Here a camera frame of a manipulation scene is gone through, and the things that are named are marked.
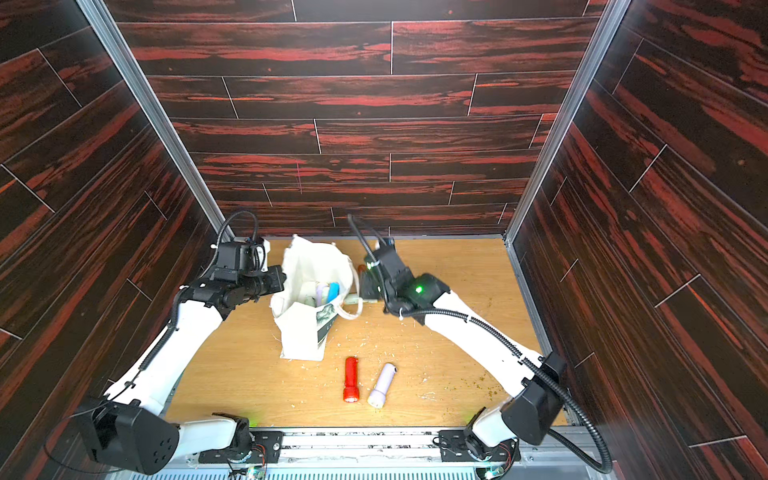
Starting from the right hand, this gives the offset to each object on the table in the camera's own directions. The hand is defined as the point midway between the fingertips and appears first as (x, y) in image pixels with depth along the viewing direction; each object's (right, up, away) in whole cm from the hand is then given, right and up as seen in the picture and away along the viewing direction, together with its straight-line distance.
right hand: (376, 278), depth 77 cm
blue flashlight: (-14, -5, +15) cm, 21 cm away
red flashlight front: (-7, -31, +4) cm, 32 cm away
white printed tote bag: (-18, -13, -3) cm, 22 cm away
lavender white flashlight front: (0, -33, +3) cm, 33 cm away
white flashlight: (-20, -7, +24) cm, 32 cm away
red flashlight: (-5, +2, +16) cm, 17 cm away
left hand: (-24, +1, +4) cm, 25 cm away
